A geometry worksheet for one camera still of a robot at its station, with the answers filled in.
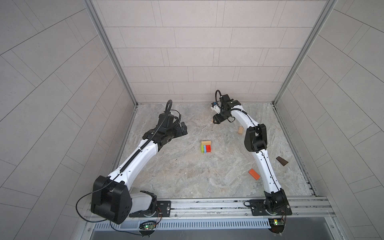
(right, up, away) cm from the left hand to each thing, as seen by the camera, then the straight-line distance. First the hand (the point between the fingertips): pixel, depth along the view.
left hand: (183, 126), depth 82 cm
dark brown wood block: (+58, -21, +5) cm, 62 cm away
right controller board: (+45, -44, -14) cm, 65 cm away
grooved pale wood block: (+13, -11, +9) cm, 19 cm away
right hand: (+22, +4, +26) cm, 34 cm away
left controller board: (-14, -42, -17) cm, 48 cm away
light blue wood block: (+12, -16, +7) cm, 21 cm away
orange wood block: (+39, -26, 0) cm, 47 cm away
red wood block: (+14, -14, +8) cm, 22 cm away
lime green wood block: (+11, -14, +7) cm, 19 cm away
